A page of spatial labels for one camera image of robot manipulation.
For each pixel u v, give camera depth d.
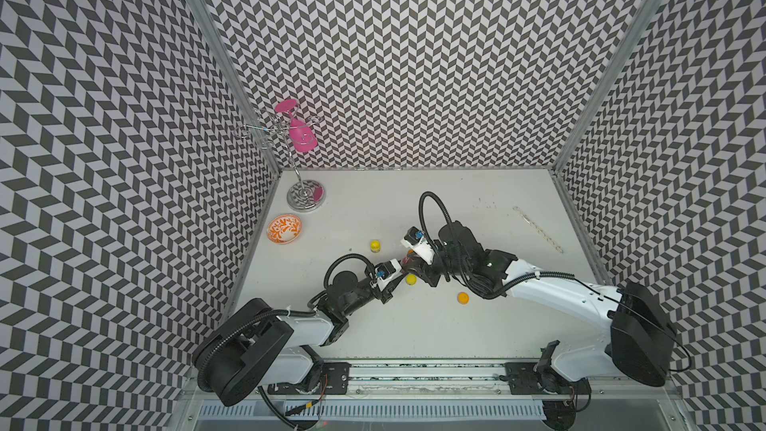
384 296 0.72
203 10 0.79
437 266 0.67
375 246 0.96
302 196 1.02
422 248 0.67
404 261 0.69
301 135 1.03
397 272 0.67
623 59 0.83
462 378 0.75
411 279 0.73
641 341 0.42
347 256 0.59
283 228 0.99
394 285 0.72
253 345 0.45
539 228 1.02
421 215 0.65
